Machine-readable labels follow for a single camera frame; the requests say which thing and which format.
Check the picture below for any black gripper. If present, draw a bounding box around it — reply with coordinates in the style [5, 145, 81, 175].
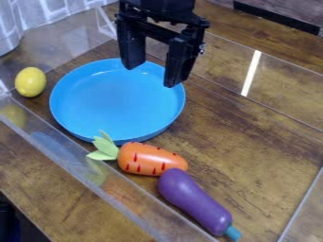
[115, 0, 209, 88]

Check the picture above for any orange toy carrot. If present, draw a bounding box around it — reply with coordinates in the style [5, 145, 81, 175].
[86, 130, 188, 176]

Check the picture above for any purple toy eggplant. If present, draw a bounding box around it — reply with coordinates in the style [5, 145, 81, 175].
[157, 168, 242, 242]

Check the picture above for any blue round tray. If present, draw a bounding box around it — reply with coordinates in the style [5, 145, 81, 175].
[49, 59, 185, 146]

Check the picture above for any yellow toy lemon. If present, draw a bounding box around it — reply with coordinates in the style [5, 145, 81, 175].
[14, 67, 46, 97]

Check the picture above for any grey patterned curtain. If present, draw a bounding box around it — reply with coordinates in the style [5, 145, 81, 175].
[0, 0, 118, 57]

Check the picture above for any clear acrylic barrier wall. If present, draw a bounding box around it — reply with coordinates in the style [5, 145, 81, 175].
[0, 1, 323, 242]

